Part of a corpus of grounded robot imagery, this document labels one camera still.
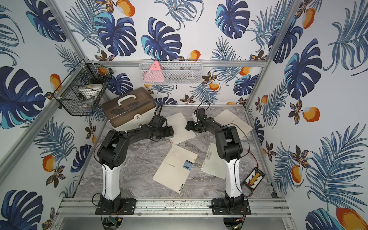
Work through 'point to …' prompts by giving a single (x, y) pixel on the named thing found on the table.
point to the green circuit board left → (113, 220)
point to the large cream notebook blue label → (175, 168)
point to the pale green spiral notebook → (213, 164)
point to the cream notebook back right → (228, 119)
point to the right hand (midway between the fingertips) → (190, 128)
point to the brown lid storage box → (135, 107)
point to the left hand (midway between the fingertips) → (169, 131)
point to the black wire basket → (68, 94)
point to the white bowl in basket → (90, 91)
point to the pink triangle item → (154, 74)
